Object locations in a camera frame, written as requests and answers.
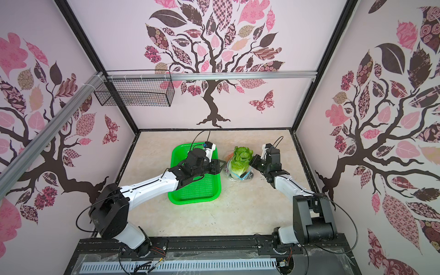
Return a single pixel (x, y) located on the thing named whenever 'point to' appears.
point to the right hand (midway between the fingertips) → (249, 155)
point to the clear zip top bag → (246, 176)
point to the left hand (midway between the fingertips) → (223, 164)
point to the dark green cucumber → (243, 175)
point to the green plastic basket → (205, 190)
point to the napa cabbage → (240, 161)
